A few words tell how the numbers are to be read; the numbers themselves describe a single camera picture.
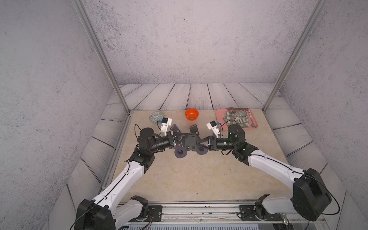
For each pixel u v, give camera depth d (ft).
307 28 2.53
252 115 3.86
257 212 2.19
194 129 3.17
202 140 2.25
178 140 2.15
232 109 3.99
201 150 3.16
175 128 3.25
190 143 2.24
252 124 3.65
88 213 1.25
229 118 3.76
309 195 1.34
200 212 2.47
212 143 2.14
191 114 3.76
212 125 2.32
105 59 2.94
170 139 2.04
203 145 2.24
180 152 3.15
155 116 3.76
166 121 2.20
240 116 3.55
